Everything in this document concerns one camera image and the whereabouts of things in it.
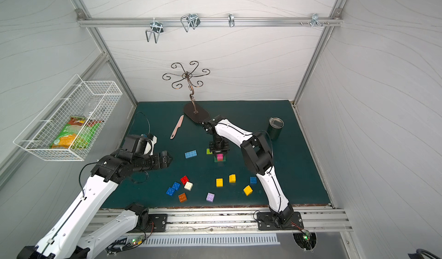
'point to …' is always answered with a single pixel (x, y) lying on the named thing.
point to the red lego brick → (185, 179)
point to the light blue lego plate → (190, 154)
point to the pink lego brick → (220, 157)
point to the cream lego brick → (188, 186)
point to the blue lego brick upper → (176, 186)
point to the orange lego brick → (182, 197)
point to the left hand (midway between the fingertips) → (164, 160)
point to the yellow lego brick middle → (232, 178)
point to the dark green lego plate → (216, 159)
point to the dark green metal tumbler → (274, 128)
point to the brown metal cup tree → (194, 110)
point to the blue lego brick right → (253, 179)
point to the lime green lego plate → (208, 151)
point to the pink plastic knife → (177, 126)
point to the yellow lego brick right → (248, 190)
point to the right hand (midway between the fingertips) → (219, 154)
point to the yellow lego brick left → (219, 182)
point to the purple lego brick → (210, 197)
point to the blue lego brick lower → (170, 191)
